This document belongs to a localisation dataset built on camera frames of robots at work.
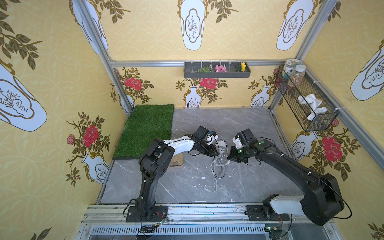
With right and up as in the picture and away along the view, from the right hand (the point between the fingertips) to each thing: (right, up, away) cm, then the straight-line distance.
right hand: (229, 154), depth 84 cm
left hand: (-8, 0, +10) cm, 13 cm away
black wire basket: (+35, +24, -8) cm, 43 cm away
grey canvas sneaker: (-5, -9, +1) cm, 10 cm away
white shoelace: (-5, -4, +4) cm, 7 cm away
